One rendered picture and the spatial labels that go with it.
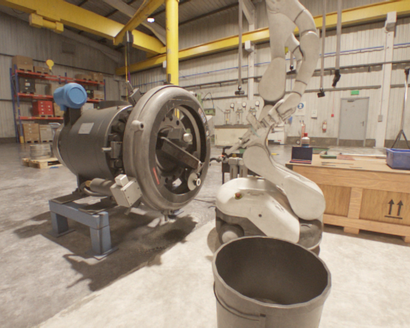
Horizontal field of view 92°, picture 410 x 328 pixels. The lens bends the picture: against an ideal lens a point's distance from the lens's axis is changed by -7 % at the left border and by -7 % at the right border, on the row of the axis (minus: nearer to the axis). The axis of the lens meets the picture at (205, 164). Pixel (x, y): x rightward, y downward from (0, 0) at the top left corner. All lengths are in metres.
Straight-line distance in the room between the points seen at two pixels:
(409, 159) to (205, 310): 1.58
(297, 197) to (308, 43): 0.80
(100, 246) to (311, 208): 1.23
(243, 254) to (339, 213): 1.15
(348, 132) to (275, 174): 10.36
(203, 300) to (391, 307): 0.80
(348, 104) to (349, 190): 9.99
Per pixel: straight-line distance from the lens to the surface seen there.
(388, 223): 1.87
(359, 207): 1.80
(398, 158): 1.89
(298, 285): 0.82
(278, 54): 1.41
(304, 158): 1.91
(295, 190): 1.33
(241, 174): 1.99
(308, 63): 1.18
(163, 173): 1.35
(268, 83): 1.32
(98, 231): 1.39
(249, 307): 0.55
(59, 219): 1.80
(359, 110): 11.63
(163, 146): 1.11
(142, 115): 1.08
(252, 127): 1.16
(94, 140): 1.44
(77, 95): 1.69
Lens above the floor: 0.73
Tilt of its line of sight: 9 degrees down
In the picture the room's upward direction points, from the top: straight up
